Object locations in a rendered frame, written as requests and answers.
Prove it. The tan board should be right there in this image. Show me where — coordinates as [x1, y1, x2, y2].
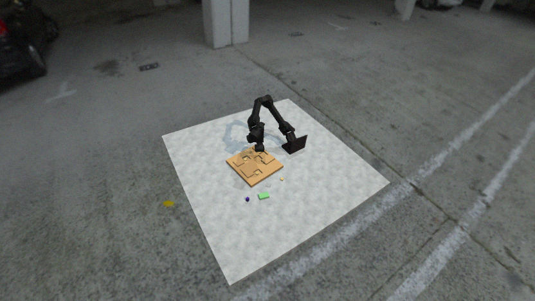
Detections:
[226, 146, 284, 188]

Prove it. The light green rectangular block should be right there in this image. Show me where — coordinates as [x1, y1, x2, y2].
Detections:
[258, 192, 269, 200]

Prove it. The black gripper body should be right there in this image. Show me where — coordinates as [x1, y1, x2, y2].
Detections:
[255, 135, 264, 152]

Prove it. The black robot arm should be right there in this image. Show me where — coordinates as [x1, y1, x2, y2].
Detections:
[246, 95, 297, 143]

